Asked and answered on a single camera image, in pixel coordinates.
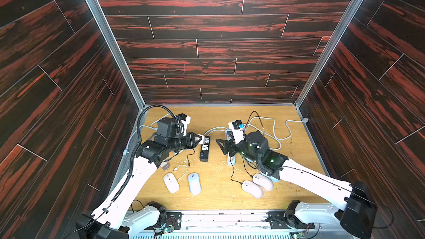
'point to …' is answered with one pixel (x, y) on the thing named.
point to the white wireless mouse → (171, 182)
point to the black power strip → (205, 152)
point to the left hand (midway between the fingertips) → (200, 138)
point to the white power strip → (231, 159)
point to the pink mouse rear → (263, 181)
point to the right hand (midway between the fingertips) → (225, 134)
